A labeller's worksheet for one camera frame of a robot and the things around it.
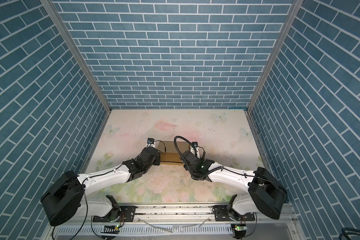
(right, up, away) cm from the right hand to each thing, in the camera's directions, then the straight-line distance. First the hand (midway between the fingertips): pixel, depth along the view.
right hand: (188, 158), depth 86 cm
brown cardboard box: (-10, +4, -11) cm, 15 cm away
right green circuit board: (+26, -32, -12) cm, 43 cm away
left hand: (-18, +3, +2) cm, 18 cm away
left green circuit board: (-37, -32, -14) cm, 51 cm away
